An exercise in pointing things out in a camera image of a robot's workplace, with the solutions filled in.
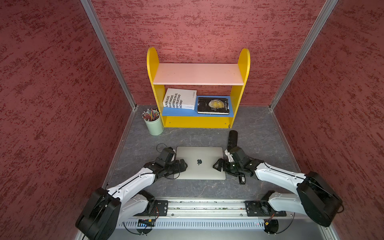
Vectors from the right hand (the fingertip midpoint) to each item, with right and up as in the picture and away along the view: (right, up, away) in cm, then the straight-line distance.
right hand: (218, 172), depth 84 cm
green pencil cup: (-39, +28, +8) cm, 49 cm away
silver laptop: (-10, +5, +5) cm, 13 cm away
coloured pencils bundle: (-43, +33, +11) cm, 55 cm away
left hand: (-22, 0, 0) cm, 22 cm away
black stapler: (+13, -3, -4) cm, 14 cm away
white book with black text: (-24, +45, +16) cm, 53 cm away
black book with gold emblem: (-1, +40, +16) cm, 43 cm away
